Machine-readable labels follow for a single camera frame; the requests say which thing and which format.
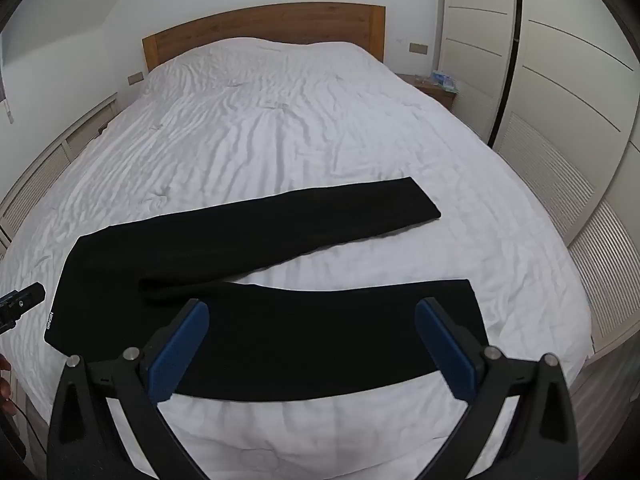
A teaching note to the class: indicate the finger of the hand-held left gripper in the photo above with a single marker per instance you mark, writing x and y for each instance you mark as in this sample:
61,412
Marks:
22,302

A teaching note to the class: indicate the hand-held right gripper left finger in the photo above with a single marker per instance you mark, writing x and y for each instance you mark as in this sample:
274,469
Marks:
180,347

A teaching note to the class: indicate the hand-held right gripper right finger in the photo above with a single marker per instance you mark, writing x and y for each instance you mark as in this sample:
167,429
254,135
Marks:
445,347

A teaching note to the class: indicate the black pants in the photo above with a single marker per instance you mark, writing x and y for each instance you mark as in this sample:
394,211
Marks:
310,340

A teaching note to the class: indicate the person's left hand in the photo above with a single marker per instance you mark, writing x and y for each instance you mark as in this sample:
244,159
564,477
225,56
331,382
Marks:
4,380

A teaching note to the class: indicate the bed with white duvet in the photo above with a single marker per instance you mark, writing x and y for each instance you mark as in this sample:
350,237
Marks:
300,125

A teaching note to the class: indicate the wooden nightstand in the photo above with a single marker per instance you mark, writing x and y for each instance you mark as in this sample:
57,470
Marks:
442,94

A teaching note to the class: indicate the blue packet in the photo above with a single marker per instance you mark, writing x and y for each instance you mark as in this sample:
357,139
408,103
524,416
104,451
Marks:
444,80

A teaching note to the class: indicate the white wardrobe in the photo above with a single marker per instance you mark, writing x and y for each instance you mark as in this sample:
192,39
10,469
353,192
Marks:
545,85

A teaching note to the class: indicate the wooden headboard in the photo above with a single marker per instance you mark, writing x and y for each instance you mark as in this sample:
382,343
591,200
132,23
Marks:
265,22

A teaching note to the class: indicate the window frame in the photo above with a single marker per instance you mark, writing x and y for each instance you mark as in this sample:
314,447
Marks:
4,70

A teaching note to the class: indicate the beige wall switch plate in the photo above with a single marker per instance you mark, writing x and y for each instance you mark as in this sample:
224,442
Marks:
135,78
419,48

